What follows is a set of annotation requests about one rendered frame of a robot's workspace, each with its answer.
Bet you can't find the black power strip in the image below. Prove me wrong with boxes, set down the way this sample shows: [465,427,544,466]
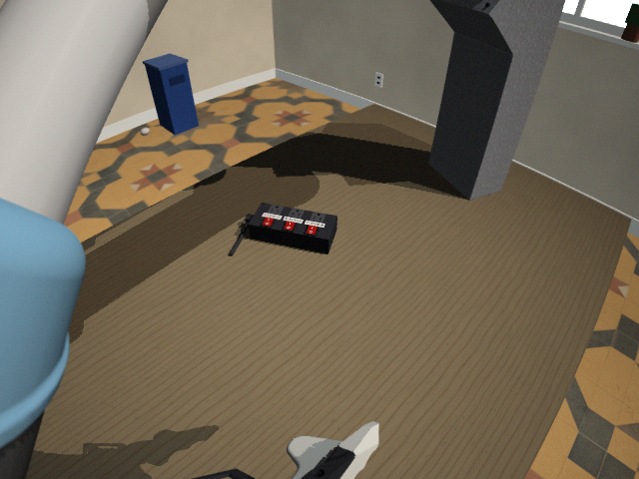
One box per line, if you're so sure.
[230,203,337,255]

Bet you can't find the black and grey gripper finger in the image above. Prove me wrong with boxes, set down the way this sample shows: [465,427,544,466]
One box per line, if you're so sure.
[287,421,379,479]

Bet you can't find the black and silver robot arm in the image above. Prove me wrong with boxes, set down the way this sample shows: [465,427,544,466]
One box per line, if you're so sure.
[0,0,168,479]

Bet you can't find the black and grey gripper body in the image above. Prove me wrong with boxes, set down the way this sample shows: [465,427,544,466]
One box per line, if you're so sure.
[192,468,256,479]

